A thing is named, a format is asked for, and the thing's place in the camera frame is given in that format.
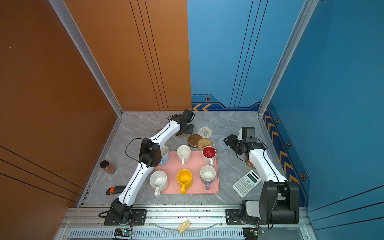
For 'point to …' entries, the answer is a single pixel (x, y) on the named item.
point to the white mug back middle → (184, 154)
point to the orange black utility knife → (115, 189)
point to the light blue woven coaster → (222, 144)
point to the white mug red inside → (209, 154)
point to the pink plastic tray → (172, 167)
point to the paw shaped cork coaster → (183, 135)
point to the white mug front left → (159, 182)
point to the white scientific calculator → (246, 183)
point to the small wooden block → (184, 226)
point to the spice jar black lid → (109, 169)
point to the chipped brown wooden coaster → (192, 140)
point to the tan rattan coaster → (204, 143)
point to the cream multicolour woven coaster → (205, 132)
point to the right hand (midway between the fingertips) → (226, 141)
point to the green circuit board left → (123, 232)
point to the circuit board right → (252, 233)
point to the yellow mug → (184, 177)
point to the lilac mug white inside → (208, 174)
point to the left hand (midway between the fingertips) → (188, 128)
